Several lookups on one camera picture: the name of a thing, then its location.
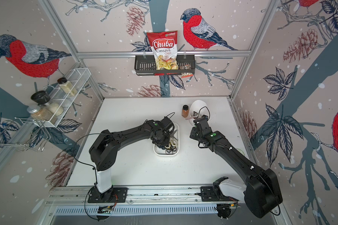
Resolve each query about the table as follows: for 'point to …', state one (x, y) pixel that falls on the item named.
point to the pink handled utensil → (191, 117)
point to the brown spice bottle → (185, 111)
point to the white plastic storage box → (158, 152)
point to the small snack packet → (184, 75)
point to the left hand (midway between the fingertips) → (169, 141)
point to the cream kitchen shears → (172, 146)
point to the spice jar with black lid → (70, 89)
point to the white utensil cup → (198, 108)
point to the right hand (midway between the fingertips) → (193, 131)
